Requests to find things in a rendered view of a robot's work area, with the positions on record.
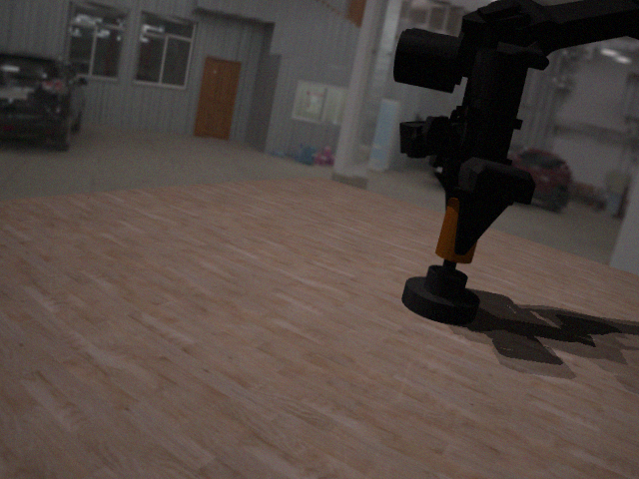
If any black round pedestal with shaft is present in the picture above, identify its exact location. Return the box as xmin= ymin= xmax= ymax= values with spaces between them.
xmin=401 ymin=259 xmax=479 ymax=325

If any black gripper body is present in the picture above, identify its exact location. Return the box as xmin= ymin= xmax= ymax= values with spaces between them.
xmin=429 ymin=96 xmax=535 ymax=205

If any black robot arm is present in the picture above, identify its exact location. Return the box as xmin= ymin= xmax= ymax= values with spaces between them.
xmin=393 ymin=0 xmax=639 ymax=162

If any orange cylinder with d-shaped hole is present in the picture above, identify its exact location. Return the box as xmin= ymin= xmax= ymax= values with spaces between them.
xmin=435 ymin=198 xmax=477 ymax=263

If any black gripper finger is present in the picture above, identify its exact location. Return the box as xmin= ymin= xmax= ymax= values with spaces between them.
xmin=435 ymin=172 xmax=458 ymax=210
xmin=450 ymin=183 xmax=514 ymax=255

